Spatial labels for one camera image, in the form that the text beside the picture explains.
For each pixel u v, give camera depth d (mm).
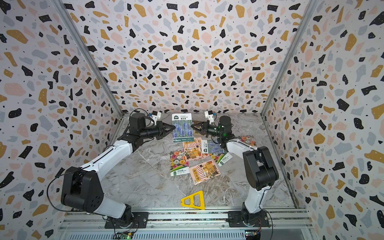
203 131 767
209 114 823
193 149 1003
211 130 781
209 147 1028
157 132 729
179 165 928
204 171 907
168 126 791
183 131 801
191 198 801
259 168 496
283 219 765
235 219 745
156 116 775
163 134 736
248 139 1065
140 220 736
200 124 804
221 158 973
